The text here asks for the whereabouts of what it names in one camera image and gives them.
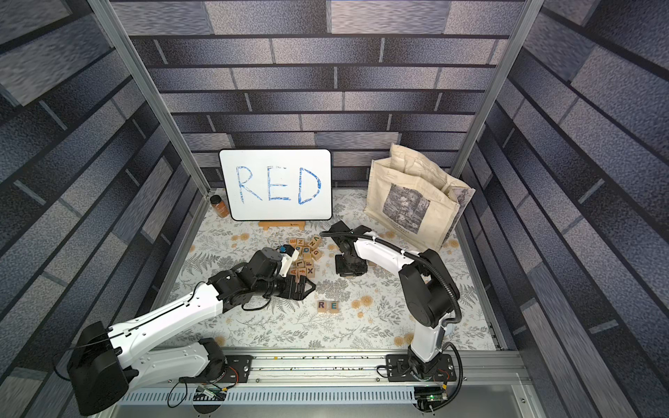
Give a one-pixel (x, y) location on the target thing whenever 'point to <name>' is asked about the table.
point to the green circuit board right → (429, 397)
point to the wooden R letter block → (321, 306)
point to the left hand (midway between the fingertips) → (307, 285)
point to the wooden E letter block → (334, 306)
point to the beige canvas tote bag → (415, 196)
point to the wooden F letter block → (309, 263)
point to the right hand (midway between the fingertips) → (345, 271)
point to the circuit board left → (204, 393)
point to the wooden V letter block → (316, 239)
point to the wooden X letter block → (310, 272)
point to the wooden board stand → (266, 225)
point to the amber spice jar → (219, 205)
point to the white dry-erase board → (275, 184)
